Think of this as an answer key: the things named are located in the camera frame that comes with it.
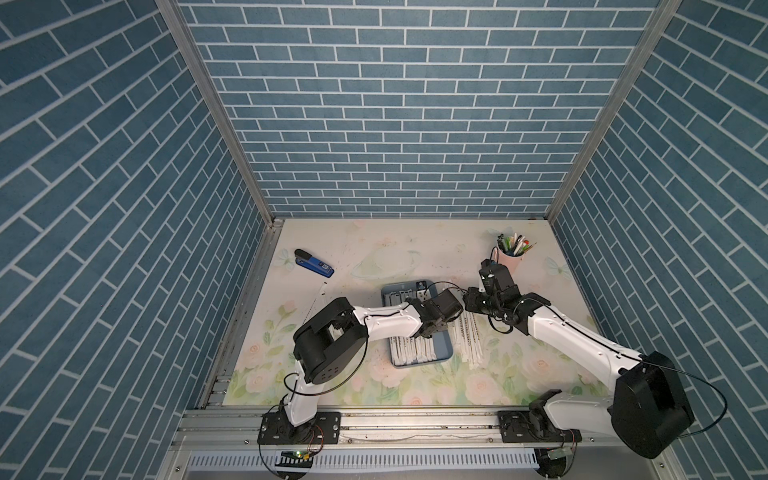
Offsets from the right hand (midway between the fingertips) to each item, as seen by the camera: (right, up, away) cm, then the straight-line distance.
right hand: (466, 298), depth 87 cm
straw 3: (-13, -15, -1) cm, 20 cm away
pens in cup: (+19, +15, +12) cm, 28 cm away
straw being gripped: (-17, -16, -1) cm, 23 cm away
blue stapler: (-52, +10, +16) cm, 55 cm away
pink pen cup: (+17, +10, +11) cm, 23 cm away
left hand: (-6, -9, +4) cm, 12 cm away
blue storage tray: (-10, -16, 0) cm, 19 cm away
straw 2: (-15, -17, -2) cm, 23 cm away
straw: (-19, -16, 0) cm, 25 cm away
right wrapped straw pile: (+1, -13, +2) cm, 13 cm away
